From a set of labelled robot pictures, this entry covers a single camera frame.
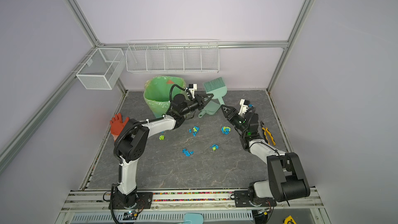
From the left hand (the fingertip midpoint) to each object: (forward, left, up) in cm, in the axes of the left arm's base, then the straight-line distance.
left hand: (216, 97), depth 81 cm
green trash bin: (+18, +36, -11) cm, 42 cm away
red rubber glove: (+3, +64, -27) cm, 70 cm away
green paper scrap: (-8, +33, -25) cm, 42 cm away
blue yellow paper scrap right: (-6, -7, -25) cm, 27 cm away
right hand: (-4, -3, -4) cm, 7 cm away
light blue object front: (-49, +14, -25) cm, 57 cm away
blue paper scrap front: (-18, +18, -26) cm, 36 cm away
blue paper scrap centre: (-4, +12, -25) cm, 28 cm away
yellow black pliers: (-12, -33, -26) cm, 43 cm away
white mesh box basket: (+28, +69, 0) cm, 75 cm away
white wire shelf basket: (+36, +24, +3) cm, 43 cm away
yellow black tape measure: (-53, -28, -25) cm, 65 cm away
